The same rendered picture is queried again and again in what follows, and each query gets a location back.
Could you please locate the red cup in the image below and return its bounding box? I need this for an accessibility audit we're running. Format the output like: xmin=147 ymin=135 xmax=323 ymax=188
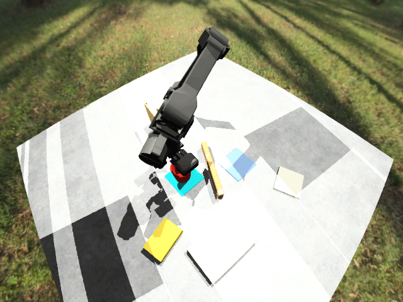
xmin=170 ymin=164 xmax=191 ymax=183

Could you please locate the tan flat bar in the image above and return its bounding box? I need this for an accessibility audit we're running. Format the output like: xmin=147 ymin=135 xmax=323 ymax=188
xmin=201 ymin=141 xmax=224 ymax=199

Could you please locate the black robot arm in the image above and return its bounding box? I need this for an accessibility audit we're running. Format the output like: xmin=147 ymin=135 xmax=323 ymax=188
xmin=139 ymin=27 xmax=230 ymax=169

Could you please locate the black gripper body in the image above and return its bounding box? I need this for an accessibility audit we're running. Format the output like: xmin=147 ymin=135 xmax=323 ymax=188
xmin=168 ymin=141 xmax=199 ymax=176

